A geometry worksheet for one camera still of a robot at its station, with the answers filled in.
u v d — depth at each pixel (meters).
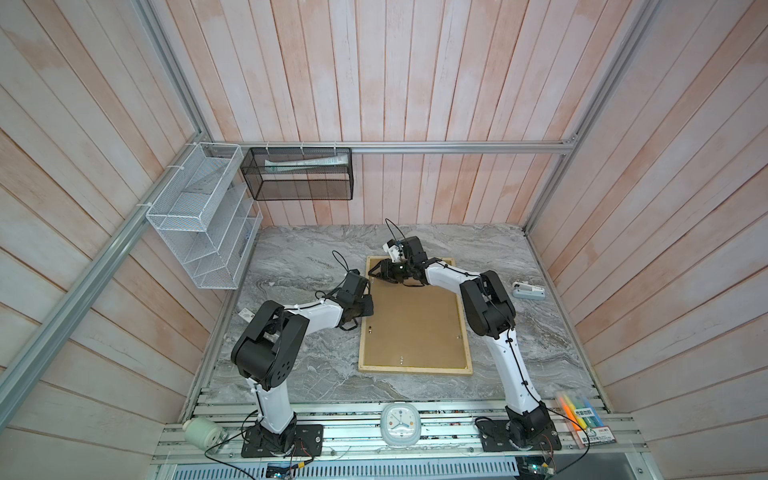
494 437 0.73
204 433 0.67
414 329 0.93
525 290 1.01
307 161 0.90
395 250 1.00
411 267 0.88
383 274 0.95
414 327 0.93
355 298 0.76
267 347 0.49
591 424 0.75
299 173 1.03
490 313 0.65
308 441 0.74
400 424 0.74
